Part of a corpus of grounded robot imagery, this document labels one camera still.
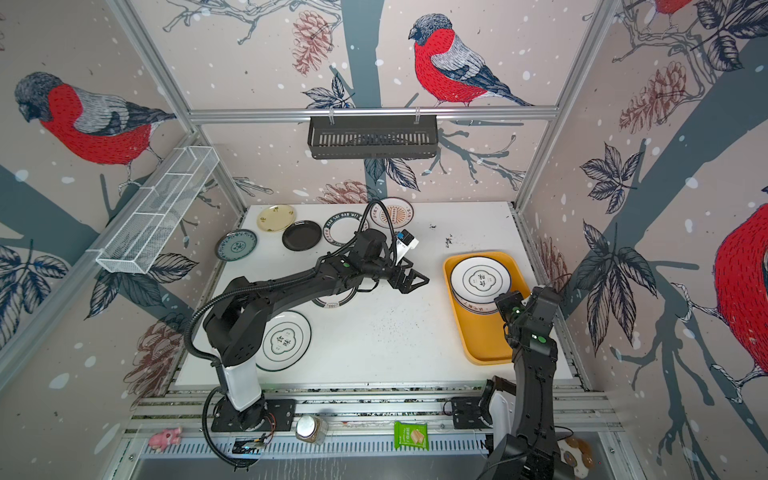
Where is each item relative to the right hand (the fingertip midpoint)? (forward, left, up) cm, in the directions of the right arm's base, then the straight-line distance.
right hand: (500, 294), depth 81 cm
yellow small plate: (+37, +80, -10) cm, 89 cm away
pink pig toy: (-37, +83, -7) cm, 91 cm away
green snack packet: (-33, +24, -11) cm, 42 cm away
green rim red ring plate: (+1, +49, -9) cm, 50 cm away
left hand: (+3, +22, +6) cm, 23 cm away
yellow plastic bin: (-6, +3, -15) cm, 17 cm away
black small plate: (+28, +67, -9) cm, 73 cm away
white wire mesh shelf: (+9, +93, +22) cm, 96 cm away
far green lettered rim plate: (+34, +53, -12) cm, 65 cm away
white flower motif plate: (+7, +4, -4) cm, 9 cm away
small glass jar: (-34, +46, 0) cm, 57 cm away
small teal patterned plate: (+23, +91, -10) cm, 95 cm away
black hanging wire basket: (+54, +39, +17) cm, 69 cm away
